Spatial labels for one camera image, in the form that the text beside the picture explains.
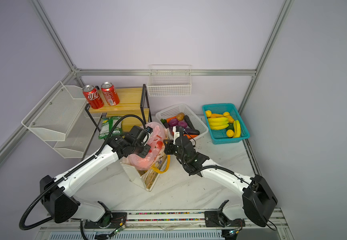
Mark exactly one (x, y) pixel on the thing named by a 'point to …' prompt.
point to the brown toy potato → (180, 116)
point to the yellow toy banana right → (237, 129)
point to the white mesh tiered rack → (62, 119)
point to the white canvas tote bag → (146, 179)
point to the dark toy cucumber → (188, 121)
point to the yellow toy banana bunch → (218, 123)
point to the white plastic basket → (170, 112)
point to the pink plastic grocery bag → (156, 141)
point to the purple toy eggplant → (189, 131)
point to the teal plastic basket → (228, 110)
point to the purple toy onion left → (173, 122)
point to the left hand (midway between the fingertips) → (143, 148)
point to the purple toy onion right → (182, 123)
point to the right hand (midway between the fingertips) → (162, 140)
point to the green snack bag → (107, 123)
